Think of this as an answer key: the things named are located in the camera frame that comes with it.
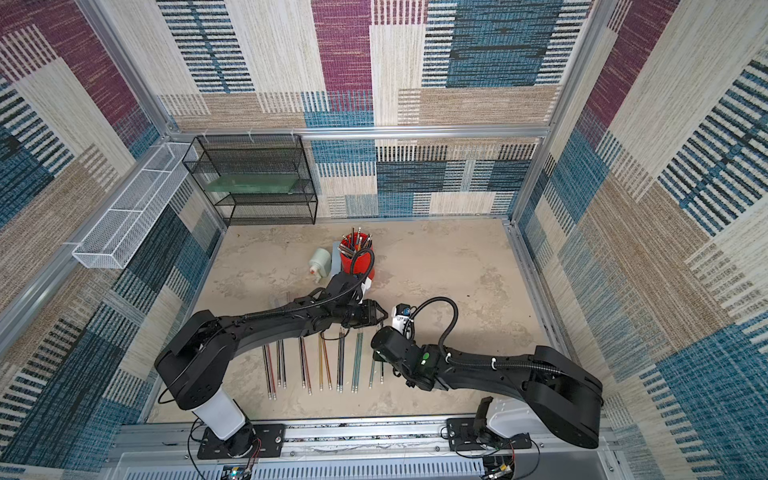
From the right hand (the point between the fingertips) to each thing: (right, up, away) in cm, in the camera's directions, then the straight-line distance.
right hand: (383, 342), depth 84 cm
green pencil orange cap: (-3, -9, 0) cm, 10 cm away
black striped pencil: (-33, -8, +1) cm, 34 cm away
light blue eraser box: (-16, +23, +18) cm, 33 cm away
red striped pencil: (-29, -13, -4) cm, 32 cm away
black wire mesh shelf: (-42, +58, +18) cm, 74 cm away
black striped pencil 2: (-29, -7, +2) cm, 30 cm away
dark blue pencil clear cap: (-12, -5, +3) cm, 14 cm away
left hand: (+1, +7, +1) cm, 7 cm away
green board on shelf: (-41, +46, +10) cm, 62 cm away
